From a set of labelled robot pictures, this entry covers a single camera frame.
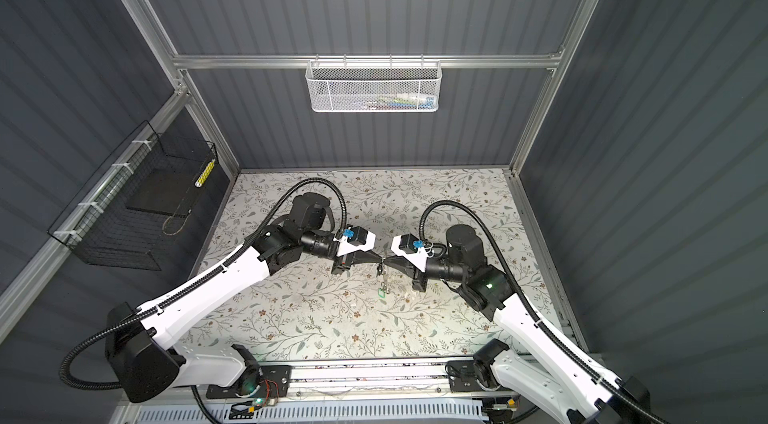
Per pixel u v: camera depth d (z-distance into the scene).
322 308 0.86
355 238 0.54
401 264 0.63
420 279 0.60
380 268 0.68
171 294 0.43
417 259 0.58
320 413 0.77
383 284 0.74
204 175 0.81
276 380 0.73
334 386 0.74
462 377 0.72
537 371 0.56
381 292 0.76
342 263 0.60
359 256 0.60
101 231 0.66
